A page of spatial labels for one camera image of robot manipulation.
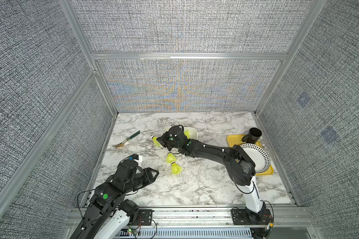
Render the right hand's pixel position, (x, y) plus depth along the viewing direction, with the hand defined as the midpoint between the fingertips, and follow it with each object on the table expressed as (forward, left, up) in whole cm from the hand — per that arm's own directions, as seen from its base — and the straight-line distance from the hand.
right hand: (153, 134), depth 84 cm
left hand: (-23, -5, +2) cm, 24 cm away
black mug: (+5, -62, -10) cm, 63 cm away
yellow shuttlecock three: (+1, 0, -6) cm, 6 cm away
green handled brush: (+4, +25, -17) cm, 31 cm away
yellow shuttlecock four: (-6, -9, -18) cm, 21 cm away
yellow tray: (+8, -55, -19) cm, 59 cm away
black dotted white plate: (-7, -65, -17) cm, 67 cm away
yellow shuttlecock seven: (+13, -21, -18) cm, 30 cm away
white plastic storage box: (+13, -25, -14) cm, 31 cm away
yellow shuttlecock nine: (-13, -13, -18) cm, 26 cm away
